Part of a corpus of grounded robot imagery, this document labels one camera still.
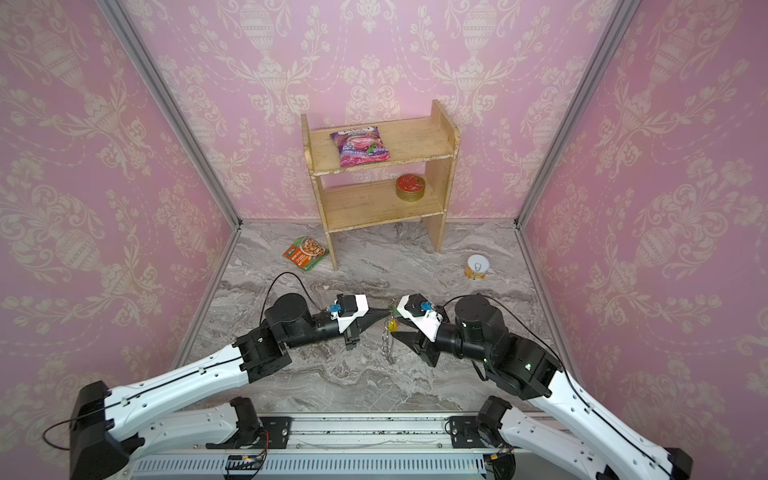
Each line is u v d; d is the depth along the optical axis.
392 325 0.61
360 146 0.76
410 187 0.97
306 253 1.09
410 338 0.60
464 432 0.73
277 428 0.75
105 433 0.39
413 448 0.74
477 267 1.00
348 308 0.49
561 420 0.43
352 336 0.55
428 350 0.53
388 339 0.60
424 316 0.50
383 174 1.09
